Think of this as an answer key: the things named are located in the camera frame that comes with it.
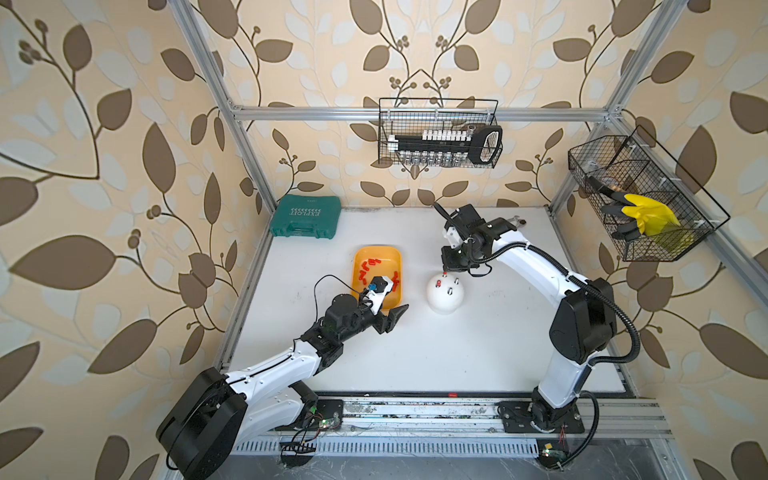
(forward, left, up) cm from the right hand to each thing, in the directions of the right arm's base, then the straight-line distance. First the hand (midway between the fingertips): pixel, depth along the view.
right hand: (444, 267), depth 88 cm
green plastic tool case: (+31, +51, -7) cm, 60 cm away
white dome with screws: (-7, 0, -3) cm, 8 cm away
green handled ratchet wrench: (+28, -36, -12) cm, 47 cm away
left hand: (-10, +15, +3) cm, 18 cm away
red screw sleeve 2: (+6, +26, -13) cm, 30 cm away
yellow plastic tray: (+11, +16, -10) cm, 22 cm away
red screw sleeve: (+12, +22, -13) cm, 28 cm away
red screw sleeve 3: (+3, +15, -12) cm, 19 cm away
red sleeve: (-4, +2, -2) cm, 5 cm away
